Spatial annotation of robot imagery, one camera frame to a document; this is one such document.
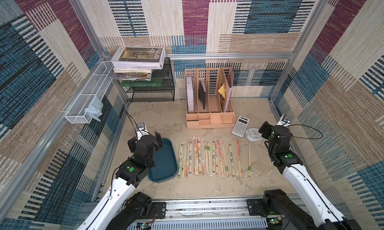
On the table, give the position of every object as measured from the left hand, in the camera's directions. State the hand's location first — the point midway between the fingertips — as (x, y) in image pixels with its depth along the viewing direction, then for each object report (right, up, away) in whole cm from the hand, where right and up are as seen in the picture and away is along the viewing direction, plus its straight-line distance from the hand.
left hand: (147, 135), depth 74 cm
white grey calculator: (+55, +2, +31) cm, 63 cm away
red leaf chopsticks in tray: (+28, -13, +20) cm, 37 cm away
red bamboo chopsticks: (+39, -21, +13) cm, 46 cm away
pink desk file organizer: (+34, +21, +32) cm, 51 cm away
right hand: (+64, +5, +4) cm, 64 cm away
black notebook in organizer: (+28, +25, +29) cm, 47 cm away
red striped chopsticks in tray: (+24, -9, +23) cm, 34 cm away
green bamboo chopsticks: (+21, -16, +16) cm, 31 cm away
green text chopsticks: (+34, -16, +16) cm, 41 cm away
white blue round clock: (+61, -3, +24) cm, 65 cm away
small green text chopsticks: (+15, -17, +15) cm, 27 cm away
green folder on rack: (-3, +31, +24) cm, 39 cm away
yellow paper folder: (+39, +24, +15) cm, 48 cm away
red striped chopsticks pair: (+49, -16, +16) cm, 54 cm away
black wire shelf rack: (-3, +30, +41) cm, 51 cm away
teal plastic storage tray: (+7, -19, +8) cm, 22 cm away
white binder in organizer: (+20, +25, +24) cm, 40 cm away
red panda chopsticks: (+36, -17, +16) cm, 43 cm away
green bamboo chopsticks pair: (+17, -17, +16) cm, 28 cm away
